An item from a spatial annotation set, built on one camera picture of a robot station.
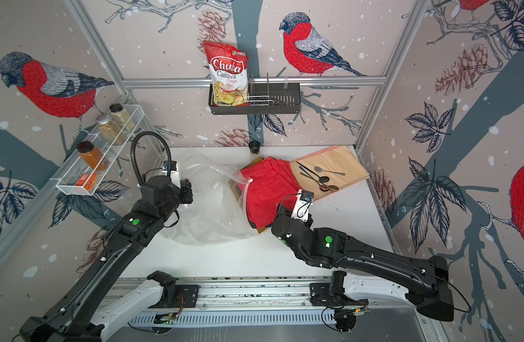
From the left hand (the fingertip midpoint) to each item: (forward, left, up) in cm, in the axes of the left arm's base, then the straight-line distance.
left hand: (190, 175), depth 74 cm
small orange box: (-7, +28, +7) cm, 30 cm away
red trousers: (+5, -30, -11) cm, 32 cm away
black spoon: (+18, -56, -27) cm, 65 cm away
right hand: (-10, -33, -4) cm, 35 cm away
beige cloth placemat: (+24, -60, -27) cm, 70 cm away
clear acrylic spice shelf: (-6, +36, +6) cm, 37 cm away
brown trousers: (0, -15, -4) cm, 15 cm away
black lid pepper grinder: (+31, -21, -17) cm, 41 cm away
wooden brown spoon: (+11, -59, -25) cm, 66 cm away
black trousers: (-11, -21, -16) cm, 29 cm away
